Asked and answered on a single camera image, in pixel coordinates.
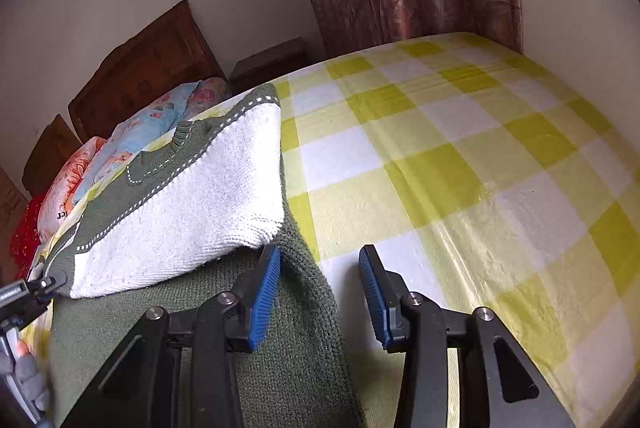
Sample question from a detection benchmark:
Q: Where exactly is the blue floral pillow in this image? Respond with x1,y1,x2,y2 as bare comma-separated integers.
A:
70,76,231,205

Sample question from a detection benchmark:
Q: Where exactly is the green and white knit sweater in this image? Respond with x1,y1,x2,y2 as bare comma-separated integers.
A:
47,84,363,427

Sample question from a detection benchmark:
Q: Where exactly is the red dotted blanket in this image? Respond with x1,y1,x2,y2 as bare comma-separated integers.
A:
9,193,46,279

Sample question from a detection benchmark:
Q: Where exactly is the yellow checked bed sheet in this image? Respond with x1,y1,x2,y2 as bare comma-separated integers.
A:
19,31,640,428

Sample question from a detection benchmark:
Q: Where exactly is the small dark wooden headboard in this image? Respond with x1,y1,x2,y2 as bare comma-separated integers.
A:
22,115,81,197

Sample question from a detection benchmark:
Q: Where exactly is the orange floral pillow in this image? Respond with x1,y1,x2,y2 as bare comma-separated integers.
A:
37,136,106,244

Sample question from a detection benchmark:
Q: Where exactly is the dark wooden nightstand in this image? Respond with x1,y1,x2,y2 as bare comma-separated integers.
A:
228,38,311,95

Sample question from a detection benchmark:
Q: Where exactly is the gloved left hand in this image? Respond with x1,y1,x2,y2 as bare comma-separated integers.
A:
1,340,50,413

